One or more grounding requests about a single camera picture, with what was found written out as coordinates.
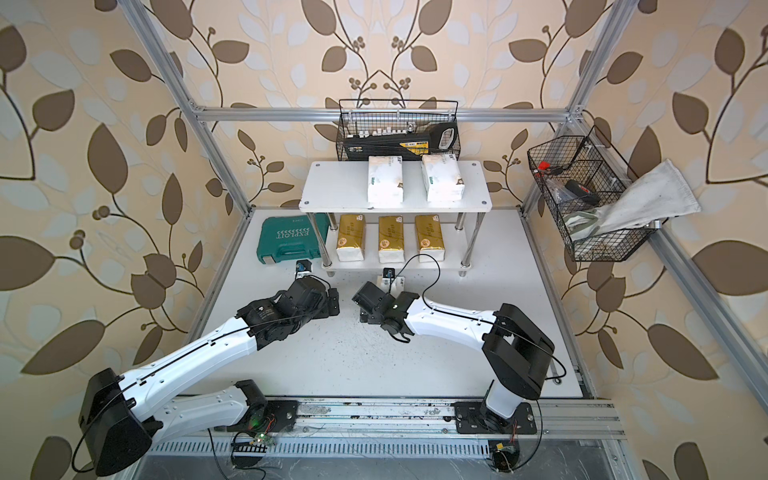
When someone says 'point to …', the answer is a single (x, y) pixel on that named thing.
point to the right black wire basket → (581, 173)
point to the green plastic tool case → (291, 237)
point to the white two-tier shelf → (342, 186)
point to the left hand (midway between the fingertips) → (326, 296)
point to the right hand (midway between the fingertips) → (380, 307)
